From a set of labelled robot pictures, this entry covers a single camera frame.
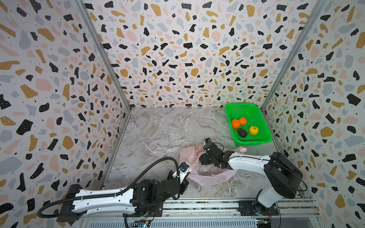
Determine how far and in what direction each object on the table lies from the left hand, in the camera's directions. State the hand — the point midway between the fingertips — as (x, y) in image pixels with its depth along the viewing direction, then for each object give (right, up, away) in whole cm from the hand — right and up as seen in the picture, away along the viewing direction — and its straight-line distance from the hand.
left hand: (191, 174), depth 70 cm
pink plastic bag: (+8, -7, +17) cm, 20 cm away
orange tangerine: (+33, +24, +36) cm, 54 cm away
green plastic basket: (+48, +28, +37) cm, 67 cm away
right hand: (+8, +3, +21) cm, 22 cm away
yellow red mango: (+44, +19, +32) cm, 58 cm away
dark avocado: (+36, +17, +31) cm, 50 cm away
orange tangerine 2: (+39, +26, +39) cm, 61 cm away
